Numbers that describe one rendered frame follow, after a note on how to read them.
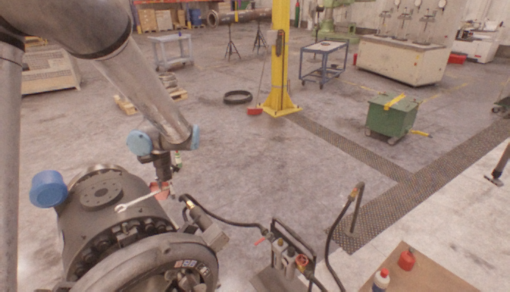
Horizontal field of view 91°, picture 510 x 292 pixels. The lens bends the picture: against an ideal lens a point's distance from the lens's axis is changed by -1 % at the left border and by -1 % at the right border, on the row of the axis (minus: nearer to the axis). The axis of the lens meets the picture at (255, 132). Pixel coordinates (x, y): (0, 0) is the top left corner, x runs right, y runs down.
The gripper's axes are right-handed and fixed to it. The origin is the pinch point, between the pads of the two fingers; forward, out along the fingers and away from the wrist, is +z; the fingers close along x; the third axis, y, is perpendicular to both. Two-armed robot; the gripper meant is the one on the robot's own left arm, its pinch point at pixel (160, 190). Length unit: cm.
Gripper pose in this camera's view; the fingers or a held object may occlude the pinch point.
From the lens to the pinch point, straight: 122.0
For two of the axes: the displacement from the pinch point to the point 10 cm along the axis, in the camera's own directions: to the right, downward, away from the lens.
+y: 7.2, -2.8, 6.3
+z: -0.4, 9.0, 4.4
